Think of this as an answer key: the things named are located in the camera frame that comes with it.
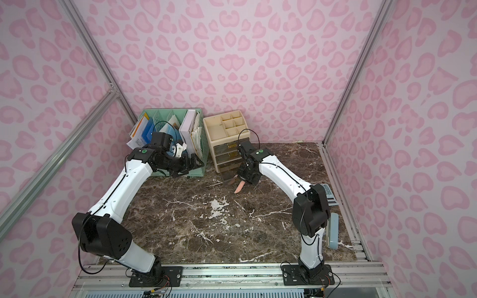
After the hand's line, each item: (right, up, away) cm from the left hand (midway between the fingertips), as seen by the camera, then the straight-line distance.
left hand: (196, 164), depth 80 cm
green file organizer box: (-18, +25, +20) cm, 37 cm away
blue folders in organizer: (-29, +18, +16) cm, 38 cm away
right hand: (+18, -7, +6) cm, 20 cm away
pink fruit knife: (+18, -10, +4) cm, 21 cm away
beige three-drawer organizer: (+11, +16, +12) cm, 23 cm away
